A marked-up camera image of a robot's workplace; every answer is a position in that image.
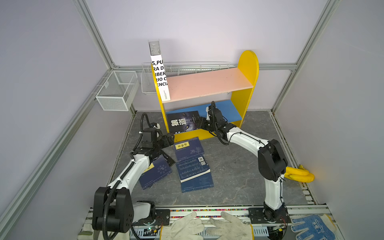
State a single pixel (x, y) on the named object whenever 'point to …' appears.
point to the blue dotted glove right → (319, 227)
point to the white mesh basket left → (119, 91)
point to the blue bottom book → (203, 181)
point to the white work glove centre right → (229, 229)
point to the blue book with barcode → (192, 167)
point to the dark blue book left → (158, 168)
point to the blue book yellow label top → (188, 148)
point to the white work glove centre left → (187, 227)
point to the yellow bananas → (299, 174)
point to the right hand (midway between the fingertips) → (197, 122)
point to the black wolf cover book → (183, 121)
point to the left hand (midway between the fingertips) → (169, 138)
